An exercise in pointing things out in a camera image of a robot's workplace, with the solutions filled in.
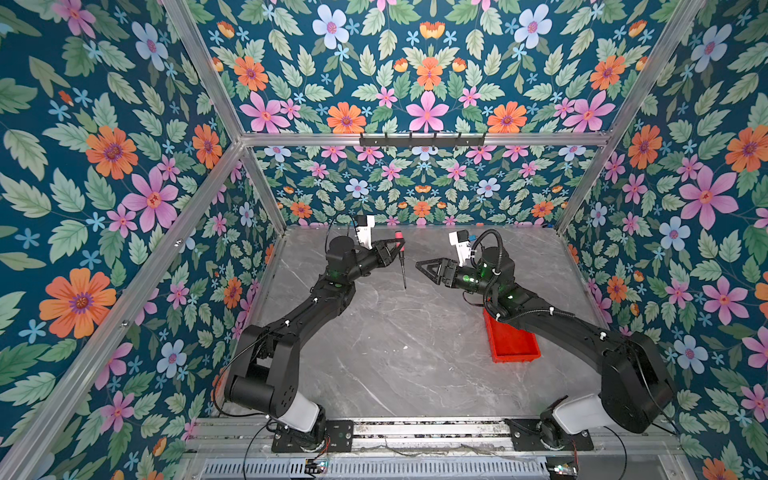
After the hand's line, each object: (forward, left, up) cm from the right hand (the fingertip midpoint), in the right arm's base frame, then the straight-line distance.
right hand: (423, 265), depth 74 cm
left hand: (+7, +4, +3) cm, 9 cm away
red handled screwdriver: (+6, +6, -1) cm, 8 cm away
